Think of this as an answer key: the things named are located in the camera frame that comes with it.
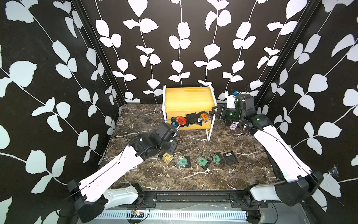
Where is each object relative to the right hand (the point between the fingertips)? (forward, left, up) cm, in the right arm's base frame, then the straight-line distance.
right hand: (214, 106), depth 73 cm
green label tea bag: (-18, +4, -34) cm, 38 cm away
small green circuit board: (-45, +40, -33) cm, 69 cm away
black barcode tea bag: (-14, -14, -34) cm, 39 cm away
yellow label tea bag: (-15, +27, -34) cm, 46 cm away
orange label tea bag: (+6, +3, -17) cm, 18 cm away
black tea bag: (+5, +10, -17) cm, 20 cm away
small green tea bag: (-15, -5, -34) cm, 37 cm away
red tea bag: (+3, +18, -16) cm, 24 cm away
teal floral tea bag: (-17, +16, -33) cm, 41 cm away
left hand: (-16, +21, -10) cm, 28 cm away
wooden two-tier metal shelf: (0, +13, -1) cm, 13 cm away
